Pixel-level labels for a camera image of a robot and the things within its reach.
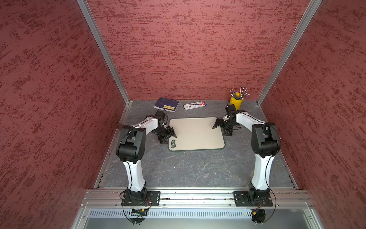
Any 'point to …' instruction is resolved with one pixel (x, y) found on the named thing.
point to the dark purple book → (170, 105)
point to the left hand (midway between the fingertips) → (172, 140)
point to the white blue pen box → (193, 105)
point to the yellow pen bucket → (237, 101)
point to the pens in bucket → (242, 94)
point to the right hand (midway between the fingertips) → (216, 131)
